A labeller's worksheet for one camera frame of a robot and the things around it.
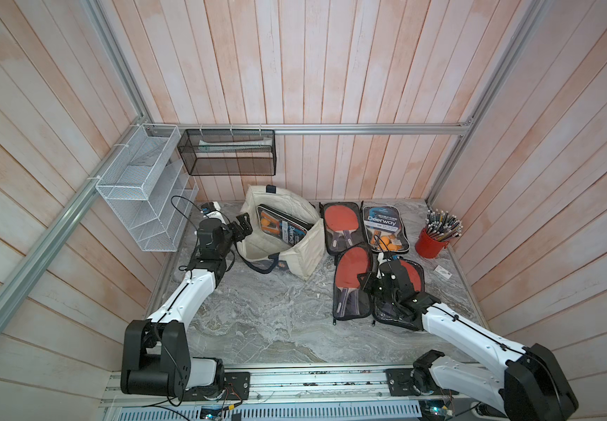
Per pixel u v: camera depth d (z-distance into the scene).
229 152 1.04
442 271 0.96
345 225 1.08
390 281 0.64
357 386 0.75
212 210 0.73
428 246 0.99
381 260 0.78
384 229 1.07
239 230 0.76
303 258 0.86
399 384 0.73
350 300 0.86
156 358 0.41
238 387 0.73
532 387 0.40
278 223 0.98
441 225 0.90
